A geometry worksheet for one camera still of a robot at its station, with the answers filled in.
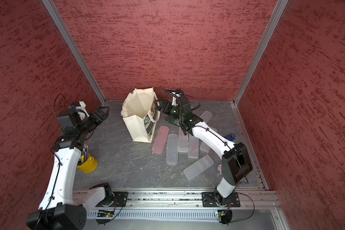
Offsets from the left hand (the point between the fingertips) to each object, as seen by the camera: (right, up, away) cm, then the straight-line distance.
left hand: (105, 115), depth 73 cm
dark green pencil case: (+35, -4, +35) cm, 50 cm away
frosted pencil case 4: (+34, -24, +19) cm, 46 cm away
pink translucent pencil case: (+27, -18, +25) cm, 40 cm away
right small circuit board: (+60, -51, -2) cm, 79 cm away
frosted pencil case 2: (+49, -21, +20) cm, 57 cm away
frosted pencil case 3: (+42, -18, +22) cm, 51 cm away
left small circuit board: (+2, -51, -2) cm, 51 cm away
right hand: (+28, +5, +5) cm, 29 cm away
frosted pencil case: (+55, -21, +20) cm, 63 cm away
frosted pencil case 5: (+49, -33, +11) cm, 60 cm away
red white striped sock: (+63, -32, +10) cm, 71 cm away
